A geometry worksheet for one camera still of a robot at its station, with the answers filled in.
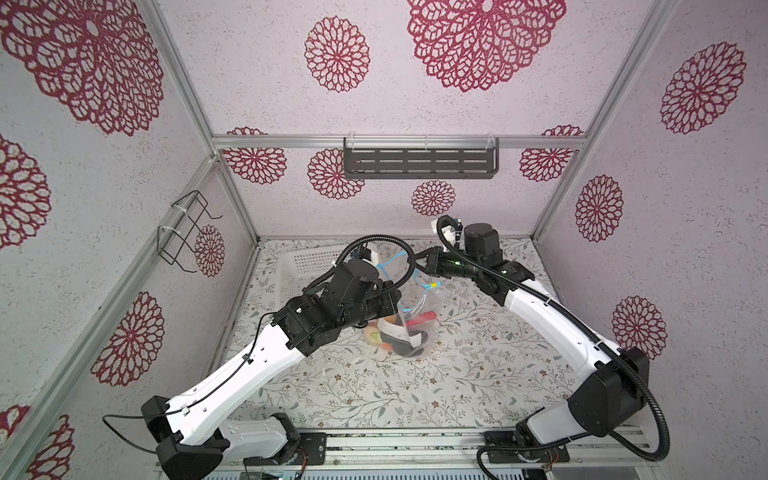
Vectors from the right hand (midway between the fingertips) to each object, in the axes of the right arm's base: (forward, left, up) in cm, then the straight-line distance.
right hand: (409, 254), depth 73 cm
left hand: (-12, +2, -1) cm, 13 cm away
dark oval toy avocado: (-15, +1, -19) cm, 24 cm away
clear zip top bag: (-12, -2, 0) cm, 12 cm away
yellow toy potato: (-11, +9, -22) cm, 26 cm away
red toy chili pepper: (-11, -5, -10) cm, 16 cm away
